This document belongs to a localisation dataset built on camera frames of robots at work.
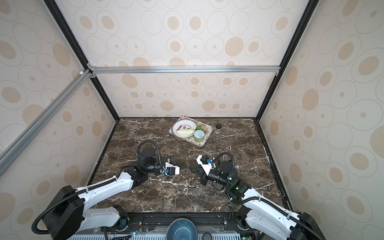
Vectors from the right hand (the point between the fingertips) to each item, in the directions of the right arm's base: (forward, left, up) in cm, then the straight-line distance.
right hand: (192, 167), depth 72 cm
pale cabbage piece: (+34, +6, -16) cm, 38 cm away
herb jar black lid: (+35, -17, -10) cm, 40 cm away
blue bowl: (-23, +5, -18) cm, 30 cm away
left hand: (0, +2, +2) cm, 3 cm away
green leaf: (+35, -4, -11) cm, 37 cm away
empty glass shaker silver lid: (+30, -16, -14) cm, 37 cm away
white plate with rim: (+46, +8, -18) cm, 50 cm away
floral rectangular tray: (+41, -11, -19) cm, 46 cm away
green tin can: (+30, -4, -14) cm, 33 cm away
